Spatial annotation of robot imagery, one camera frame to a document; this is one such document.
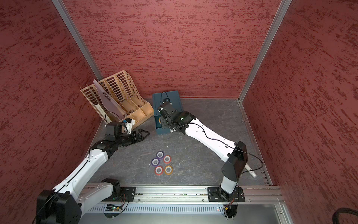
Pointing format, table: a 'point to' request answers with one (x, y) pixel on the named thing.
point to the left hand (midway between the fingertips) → (144, 137)
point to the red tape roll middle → (167, 159)
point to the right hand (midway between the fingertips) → (166, 121)
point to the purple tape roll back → (160, 155)
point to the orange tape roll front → (168, 170)
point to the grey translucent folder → (110, 105)
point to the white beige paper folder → (106, 117)
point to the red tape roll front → (159, 170)
